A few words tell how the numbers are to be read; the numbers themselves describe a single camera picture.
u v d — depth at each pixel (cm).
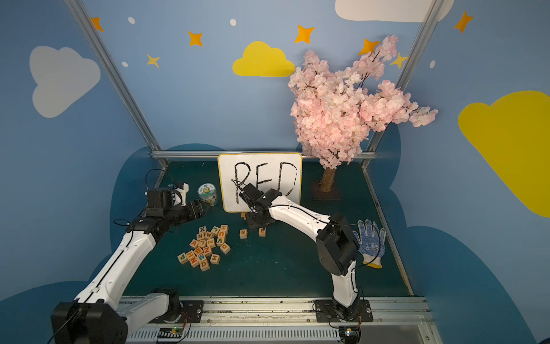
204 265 83
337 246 48
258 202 64
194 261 84
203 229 93
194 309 75
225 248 88
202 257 84
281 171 88
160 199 60
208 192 98
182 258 84
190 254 85
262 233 93
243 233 91
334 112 61
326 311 75
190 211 71
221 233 91
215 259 84
